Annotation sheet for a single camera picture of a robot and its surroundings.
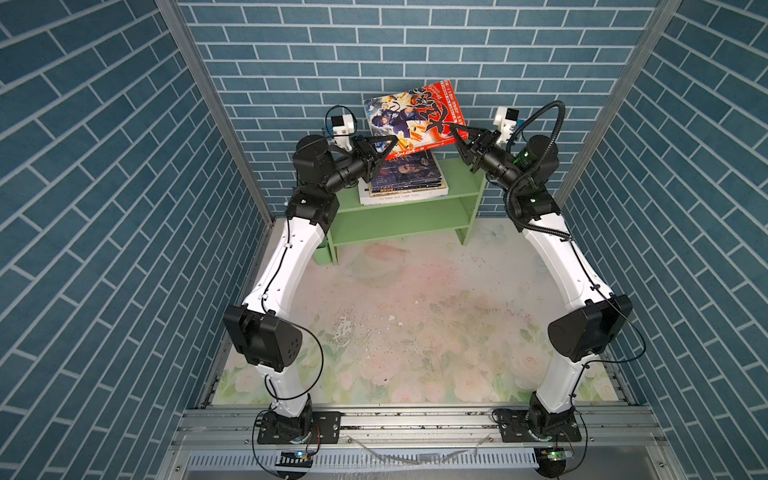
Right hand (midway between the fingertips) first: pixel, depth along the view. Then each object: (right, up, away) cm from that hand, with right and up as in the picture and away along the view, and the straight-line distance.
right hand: (453, 131), depth 62 cm
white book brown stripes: (-21, -10, +24) cm, 33 cm away
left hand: (-9, -3, 0) cm, 10 cm away
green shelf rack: (-27, -16, +43) cm, 53 cm away
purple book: (-8, -2, +25) cm, 26 cm away
